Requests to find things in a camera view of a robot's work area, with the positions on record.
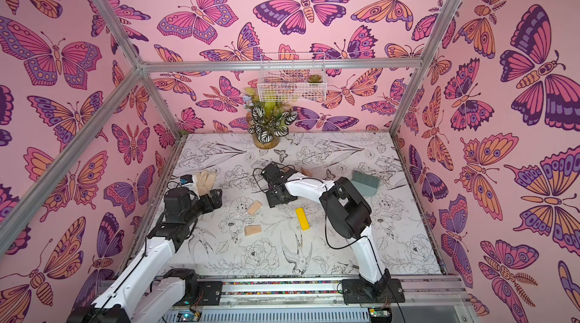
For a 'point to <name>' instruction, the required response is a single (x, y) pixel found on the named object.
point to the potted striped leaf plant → (267, 121)
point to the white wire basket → (292, 85)
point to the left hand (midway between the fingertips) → (213, 191)
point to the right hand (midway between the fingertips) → (279, 196)
